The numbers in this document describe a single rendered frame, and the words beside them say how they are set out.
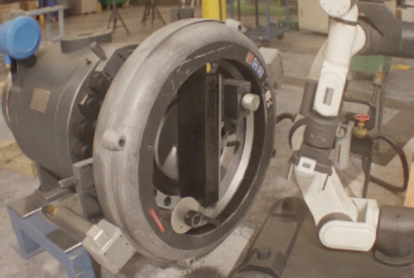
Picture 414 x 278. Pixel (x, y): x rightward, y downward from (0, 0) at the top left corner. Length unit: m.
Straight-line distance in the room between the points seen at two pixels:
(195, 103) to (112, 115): 0.26
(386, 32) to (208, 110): 0.56
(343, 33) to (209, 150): 0.50
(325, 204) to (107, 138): 0.76
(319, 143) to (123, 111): 0.49
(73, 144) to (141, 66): 0.42
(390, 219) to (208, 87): 0.76
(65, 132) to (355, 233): 1.00
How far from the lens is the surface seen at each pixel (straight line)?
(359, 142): 1.97
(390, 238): 1.45
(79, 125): 1.30
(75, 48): 1.53
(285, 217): 1.68
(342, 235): 1.42
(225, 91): 1.18
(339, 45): 1.03
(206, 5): 4.88
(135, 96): 1.00
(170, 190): 1.34
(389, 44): 1.22
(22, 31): 1.58
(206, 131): 1.16
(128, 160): 1.01
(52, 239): 1.55
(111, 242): 1.09
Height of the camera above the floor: 1.10
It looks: 20 degrees down
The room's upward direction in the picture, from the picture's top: 2 degrees counter-clockwise
